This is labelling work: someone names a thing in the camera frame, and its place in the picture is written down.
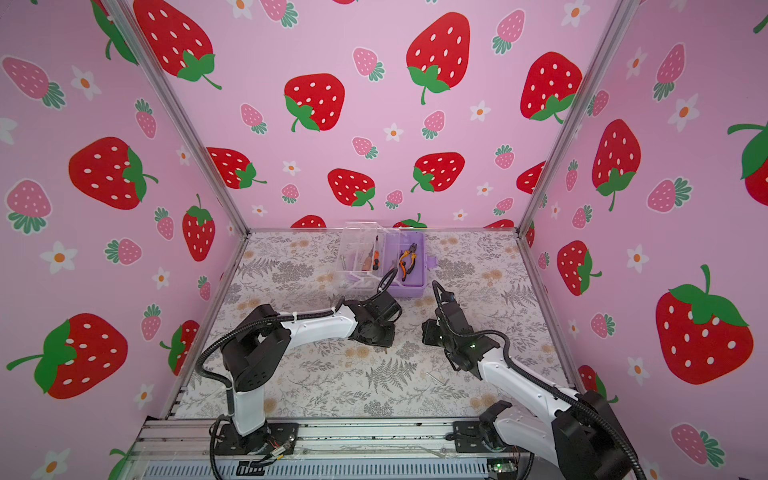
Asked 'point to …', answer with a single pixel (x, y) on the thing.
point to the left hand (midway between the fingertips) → (392, 340)
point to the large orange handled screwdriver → (367, 263)
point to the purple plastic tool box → (406, 262)
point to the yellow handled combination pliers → (412, 250)
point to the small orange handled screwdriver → (376, 260)
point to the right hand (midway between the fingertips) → (423, 324)
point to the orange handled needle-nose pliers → (402, 262)
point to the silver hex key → (438, 379)
